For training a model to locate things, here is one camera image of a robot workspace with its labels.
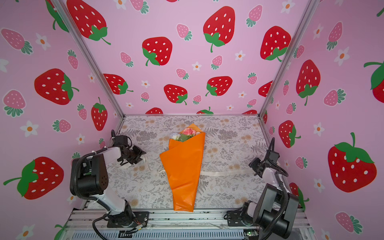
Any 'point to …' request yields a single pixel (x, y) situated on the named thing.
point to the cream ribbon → (201, 172)
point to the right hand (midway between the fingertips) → (255, 164)
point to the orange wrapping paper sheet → (183, 163)
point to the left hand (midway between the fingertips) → (145, 153)
